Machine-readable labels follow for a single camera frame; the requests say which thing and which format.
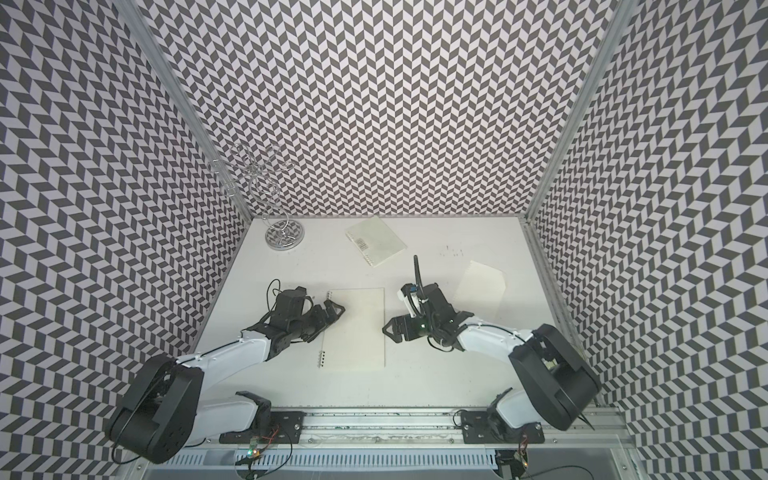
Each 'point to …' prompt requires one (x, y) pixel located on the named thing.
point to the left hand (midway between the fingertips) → (337, 319)
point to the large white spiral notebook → (356, 339)
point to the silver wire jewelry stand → (264, 168)
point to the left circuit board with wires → (267, 453)
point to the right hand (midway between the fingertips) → (395, 332)
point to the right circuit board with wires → (514, 463)
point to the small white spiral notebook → (376, 241)
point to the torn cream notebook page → (480, 290)
